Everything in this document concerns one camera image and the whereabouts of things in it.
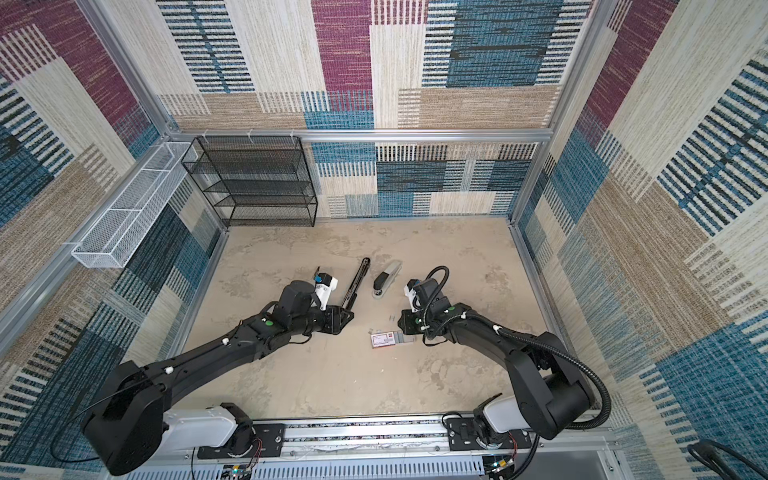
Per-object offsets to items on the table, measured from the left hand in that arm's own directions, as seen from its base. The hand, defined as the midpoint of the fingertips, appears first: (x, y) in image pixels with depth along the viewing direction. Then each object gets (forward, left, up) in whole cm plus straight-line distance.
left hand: (350, 311), depth 82 cm
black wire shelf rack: (+52, +38, +4) cm, 64 cm away
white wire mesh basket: (+13, +54, +21) cm, 59 cm away
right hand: (-1, -15, -8) cm, 17 cm away
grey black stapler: (+15, -8, -8) cm, 19 cm away
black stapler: (+11, +1, -10) cm, 15 cm away
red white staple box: (-3, -9, -12) cm, 15 cm away
